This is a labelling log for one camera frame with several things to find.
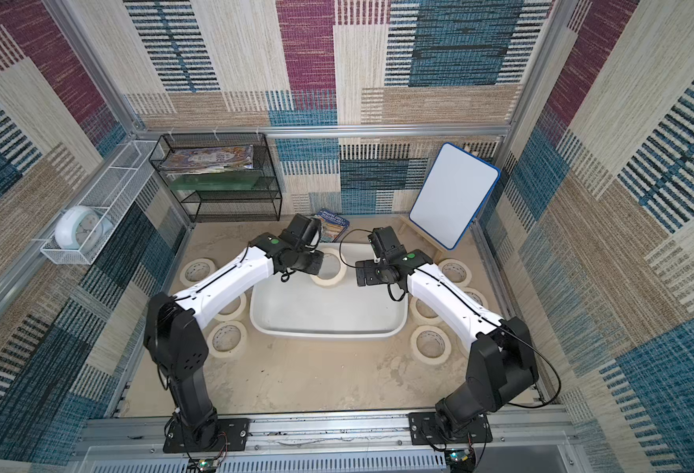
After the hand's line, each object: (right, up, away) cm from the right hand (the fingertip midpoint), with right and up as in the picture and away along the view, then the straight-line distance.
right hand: (373, 268), depth 86 cm
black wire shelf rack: (-42, +23, +36) cm, 61 cm away
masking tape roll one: (-61, -2, +19) cm, 64 cm away
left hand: (-17, +2, +3) cm, 17 cm away
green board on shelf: (-50, +27, +10) cm, 58 cm away
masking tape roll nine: (+17, -23, +2) cm, 28 cm away
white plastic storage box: (-23, -13, +10) cm, 28 cm away
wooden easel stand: (+15, +14, +21) cm, 29 cm away
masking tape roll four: (+14, -15, +4) cm, 21 cm away
